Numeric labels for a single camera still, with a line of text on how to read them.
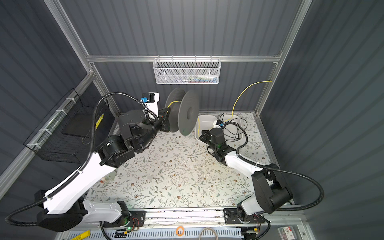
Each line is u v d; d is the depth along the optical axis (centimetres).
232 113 124
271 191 43
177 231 71
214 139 66
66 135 71
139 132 44
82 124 76
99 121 79
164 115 50
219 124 77
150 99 45
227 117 112
